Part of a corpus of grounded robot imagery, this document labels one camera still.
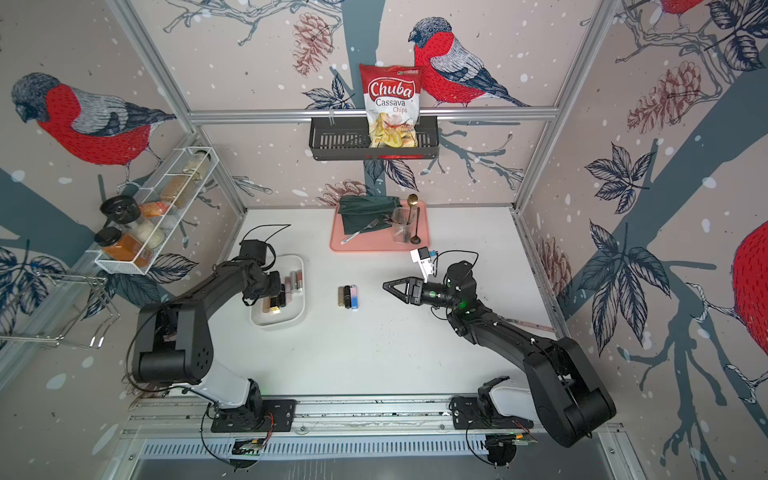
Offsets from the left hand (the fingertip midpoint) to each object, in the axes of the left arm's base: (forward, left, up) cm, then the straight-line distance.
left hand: (275, 281), depth 93 cm
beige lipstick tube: (-3, -21, -5) cm, 21 cm away
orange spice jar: (-11, +20, +30) cm, 38 cm away
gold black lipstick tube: (-6, 0, -4) cm, 8 cm away
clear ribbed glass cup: (+29, -41, -2) cm, 50 cm away
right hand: (-11, -36, +15) cm, 41 cm away
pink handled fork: (-12, -81, -6) cm, 82 cm away
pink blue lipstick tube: (-4, -25, -4) cm, 26 cm away
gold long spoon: (+29, -44, +7) cm, 54 cm away
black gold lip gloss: (-3, -3, -4) cm, 6 cm away
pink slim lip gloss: (+2, -4, -4) cm, 6 cm away
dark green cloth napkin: (+34, -23, -4) cm, 41 cm away
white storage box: (-8, -5, -8) cm, 12 cm away
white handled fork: (+28, -29, -4) cm, 40 cm away
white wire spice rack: (+8, +20, +29) cm, 36 cm away
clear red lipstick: (+2, -6, -3) cm, 7 cm away
